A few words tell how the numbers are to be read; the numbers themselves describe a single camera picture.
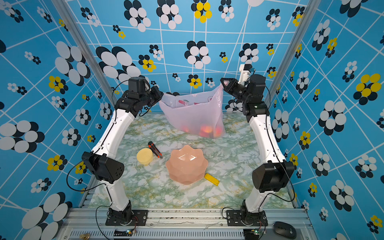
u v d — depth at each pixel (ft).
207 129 2.92
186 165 2.99
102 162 1.52
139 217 2.42
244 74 2.07
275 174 1.49
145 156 3.10
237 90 2.05
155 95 2.29
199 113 2.77
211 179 2.82
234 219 2.37
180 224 2.37
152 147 3.24
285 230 2.24
